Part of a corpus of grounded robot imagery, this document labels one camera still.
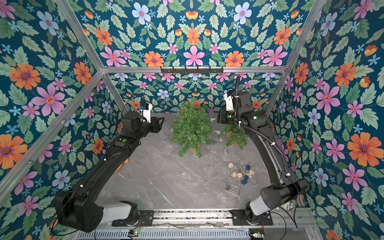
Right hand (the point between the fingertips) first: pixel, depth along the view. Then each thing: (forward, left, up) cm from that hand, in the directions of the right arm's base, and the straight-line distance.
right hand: (222, 111), depth 71 cm
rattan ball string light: (-14, -14, -36) cm, 41 cm away
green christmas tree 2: (+4, -9, -24) cm, 26 cm away
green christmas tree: (-6, +15, -6) cm, 17 cm away
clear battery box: (-25, -8, -36) cm, 45 cm away
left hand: (+1, +31, -5) cm, 32 cm away
